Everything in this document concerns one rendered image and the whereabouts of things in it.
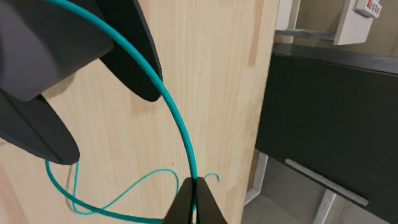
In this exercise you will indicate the teal cable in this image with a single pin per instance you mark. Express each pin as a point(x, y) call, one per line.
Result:
point(167, 98)

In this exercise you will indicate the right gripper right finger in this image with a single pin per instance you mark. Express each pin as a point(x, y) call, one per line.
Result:
point(207, 210)

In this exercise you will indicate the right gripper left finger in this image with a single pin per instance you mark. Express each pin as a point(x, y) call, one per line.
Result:
point(181, 209)

